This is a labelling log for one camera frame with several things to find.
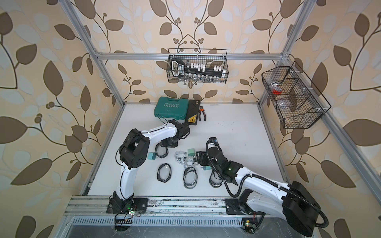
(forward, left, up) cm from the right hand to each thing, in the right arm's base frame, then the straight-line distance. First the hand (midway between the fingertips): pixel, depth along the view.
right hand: (200, 153), depth 82 cm
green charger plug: (+5, +5, -8) cm, 11 cm away
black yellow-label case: (+39, +4, -8) cm, 40 cm away
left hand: (+10, +21, -7) cm, 24 cm away
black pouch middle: (-10, +6, -10) cm, 16 cm away
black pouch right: (-12, -8, -9) cm, 17 cm away
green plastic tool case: (+40, +20, -5) cm, 45 cm away
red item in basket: (+25, -45, +21) cm, 55 cm away
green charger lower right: (-5, -4, -8) cm, 10 cm away
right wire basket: (+17, -51, +23) cm, 58 cm away
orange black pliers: (+42, -3, -9) cm, 43 cm away
